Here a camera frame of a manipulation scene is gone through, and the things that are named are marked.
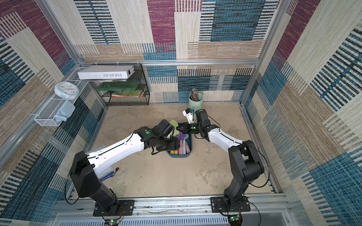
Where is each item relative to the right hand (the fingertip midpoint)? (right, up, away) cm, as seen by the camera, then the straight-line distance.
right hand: (176, 127), depth 86 cm
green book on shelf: (-44, +29, +18) cm, 55 cm away
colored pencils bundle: (+12, +22, +18) cm, 32 cm away
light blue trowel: (+5, -12, +4) cm, 14 cm away
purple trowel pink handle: (+7, -14, +4) cm, 16 cm away
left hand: (0, -10, -7) cm, 12 cm away
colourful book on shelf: (-35, +22, +13) cm, 43 cm away
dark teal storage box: (+8, -11, +8) cm, 16 cm away
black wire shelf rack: (-25, +34, +9) cm, 43 cm away
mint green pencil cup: (+13, +17, +16) cm, 27 cm away
